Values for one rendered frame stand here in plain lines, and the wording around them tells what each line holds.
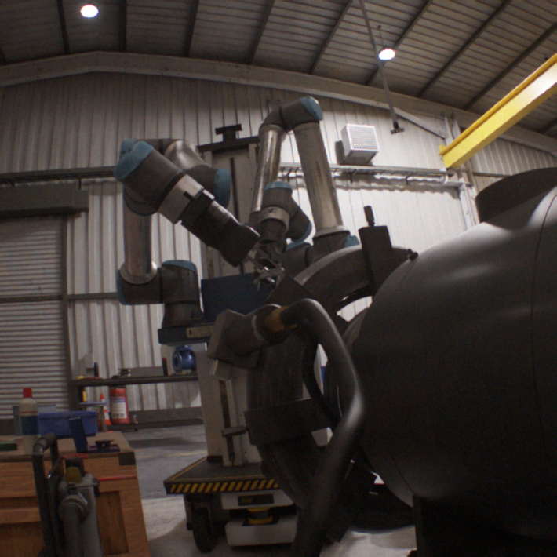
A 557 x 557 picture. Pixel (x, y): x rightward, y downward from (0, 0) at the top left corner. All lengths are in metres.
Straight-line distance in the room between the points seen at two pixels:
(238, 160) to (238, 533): 1.62
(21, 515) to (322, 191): 1.57
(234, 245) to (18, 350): 8.96
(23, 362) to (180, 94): 6.74
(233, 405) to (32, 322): 7.92
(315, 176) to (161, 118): 9.32
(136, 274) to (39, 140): 9.33
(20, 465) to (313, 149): 1.55
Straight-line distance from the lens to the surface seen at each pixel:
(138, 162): 0.92
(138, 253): 1.82
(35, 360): 9.65
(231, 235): 0.92
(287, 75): 12.06
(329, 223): 1.85
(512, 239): 0.66
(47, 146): 11.01
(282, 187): 1.54
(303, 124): 1.95
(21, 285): 9.95
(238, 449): 2.09
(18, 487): 1.68
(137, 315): 9.52
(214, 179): 1.05
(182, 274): 1.96
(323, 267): 1.17
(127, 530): 1.69
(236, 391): 2.11
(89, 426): 2.37
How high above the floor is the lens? 0.66
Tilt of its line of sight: 13 degrees up
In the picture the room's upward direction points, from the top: 7 degrees counter-clockwise
